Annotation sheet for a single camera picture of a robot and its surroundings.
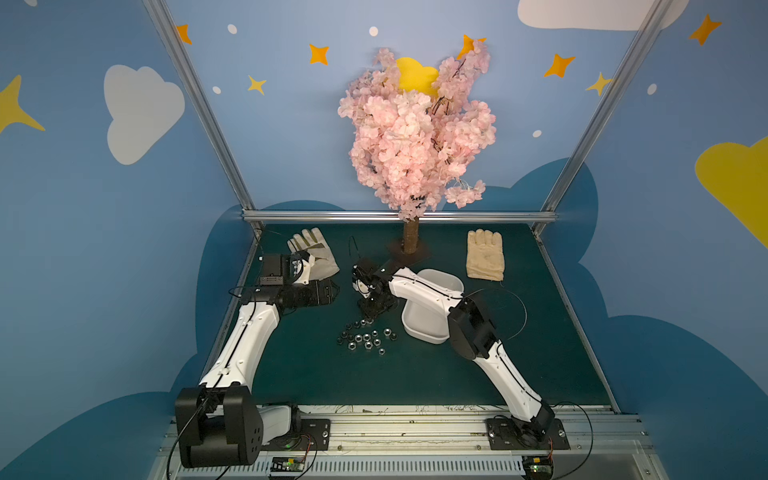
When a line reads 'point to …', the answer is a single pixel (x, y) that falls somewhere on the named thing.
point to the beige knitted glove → (485, 258)
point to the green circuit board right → (537, 466)
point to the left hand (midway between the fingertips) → (324, 287)
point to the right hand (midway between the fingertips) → (372, 310)
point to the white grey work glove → (313, 242)
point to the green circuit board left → (287, 464)
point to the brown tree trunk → (411, 236)
